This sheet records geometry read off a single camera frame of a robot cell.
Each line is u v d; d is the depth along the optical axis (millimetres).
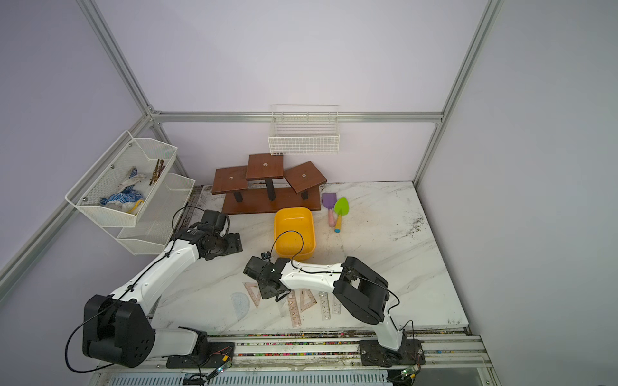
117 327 405
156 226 908
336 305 838
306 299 859
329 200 1154
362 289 506
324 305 838
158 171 817
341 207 1114
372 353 733
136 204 717
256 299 856
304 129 949
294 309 837
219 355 734
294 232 769
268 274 669
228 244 763
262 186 1223
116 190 717
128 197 715
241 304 839
